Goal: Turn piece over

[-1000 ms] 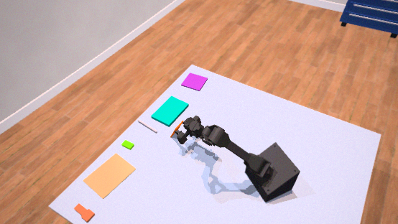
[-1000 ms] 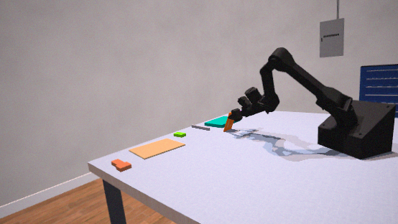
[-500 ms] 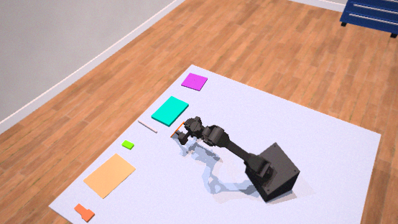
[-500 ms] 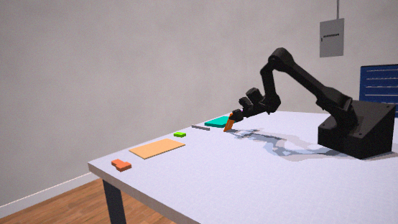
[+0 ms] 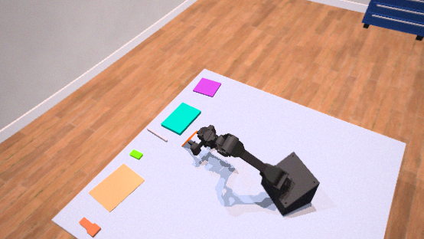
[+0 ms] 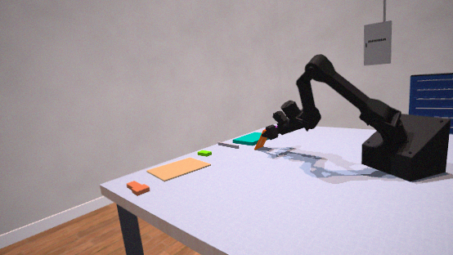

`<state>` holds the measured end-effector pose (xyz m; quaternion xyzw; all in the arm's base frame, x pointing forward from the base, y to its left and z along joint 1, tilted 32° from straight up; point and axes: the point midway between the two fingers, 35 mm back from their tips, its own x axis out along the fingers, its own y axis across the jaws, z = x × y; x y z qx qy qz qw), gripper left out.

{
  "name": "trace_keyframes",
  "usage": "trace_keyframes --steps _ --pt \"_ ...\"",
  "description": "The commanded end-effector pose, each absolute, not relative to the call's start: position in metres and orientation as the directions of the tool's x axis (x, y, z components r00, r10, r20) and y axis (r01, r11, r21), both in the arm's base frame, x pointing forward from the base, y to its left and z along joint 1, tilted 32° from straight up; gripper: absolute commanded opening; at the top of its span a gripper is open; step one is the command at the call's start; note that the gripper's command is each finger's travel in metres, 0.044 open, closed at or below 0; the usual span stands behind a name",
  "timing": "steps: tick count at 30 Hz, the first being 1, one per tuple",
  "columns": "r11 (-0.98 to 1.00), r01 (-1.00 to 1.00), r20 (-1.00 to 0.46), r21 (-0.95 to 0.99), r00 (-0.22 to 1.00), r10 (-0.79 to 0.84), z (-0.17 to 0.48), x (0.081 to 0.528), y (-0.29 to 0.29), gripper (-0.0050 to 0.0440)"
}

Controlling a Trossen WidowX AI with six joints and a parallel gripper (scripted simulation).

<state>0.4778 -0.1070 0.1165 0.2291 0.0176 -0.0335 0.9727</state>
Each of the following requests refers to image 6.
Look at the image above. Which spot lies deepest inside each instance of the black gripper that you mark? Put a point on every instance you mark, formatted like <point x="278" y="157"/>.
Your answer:
<point x="272" y="132"/>

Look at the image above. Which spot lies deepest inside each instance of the light orange flat rectangular sheet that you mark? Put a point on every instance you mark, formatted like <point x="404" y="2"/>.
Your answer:
<point x="177" y="169"/>

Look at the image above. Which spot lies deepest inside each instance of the teal flat square slab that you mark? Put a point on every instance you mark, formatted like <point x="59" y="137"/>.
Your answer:
<point x="250" y="139"/>

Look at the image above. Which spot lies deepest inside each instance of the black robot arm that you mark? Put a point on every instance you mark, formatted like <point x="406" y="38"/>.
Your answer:
<point x="373" y="112"/>

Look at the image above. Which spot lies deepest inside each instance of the green flat block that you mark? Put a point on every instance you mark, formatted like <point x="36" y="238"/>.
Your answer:
<point x="204" y="153"/>

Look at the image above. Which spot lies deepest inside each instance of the orange plate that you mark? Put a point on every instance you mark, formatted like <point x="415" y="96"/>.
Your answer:
<point x="261" y="141"/>

